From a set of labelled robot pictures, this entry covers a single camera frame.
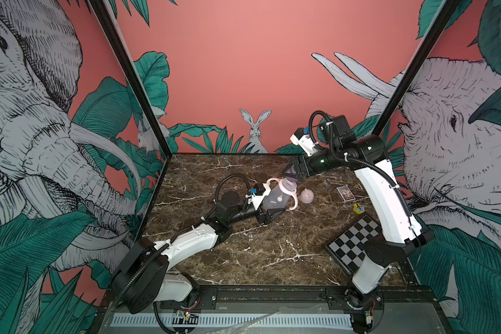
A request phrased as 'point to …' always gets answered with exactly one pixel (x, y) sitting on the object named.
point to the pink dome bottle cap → (307, 196)
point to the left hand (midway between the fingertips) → (279, 197)
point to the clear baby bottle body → (276, 199)
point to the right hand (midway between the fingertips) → (287, 166)
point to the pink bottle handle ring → (282, 187)
